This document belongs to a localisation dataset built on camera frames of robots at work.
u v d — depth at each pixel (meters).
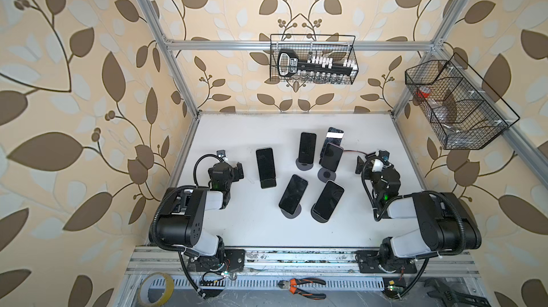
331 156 1.07
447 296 0.68
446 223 0.44
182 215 0.46
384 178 0.70
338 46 0.91
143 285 0.67
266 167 0.89
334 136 0.94
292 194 0.81
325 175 0.96
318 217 0.80
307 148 0.93
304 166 0.98
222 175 0.73
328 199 0.80
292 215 0.81
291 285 0.70
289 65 0.85
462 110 0.73
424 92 0.87
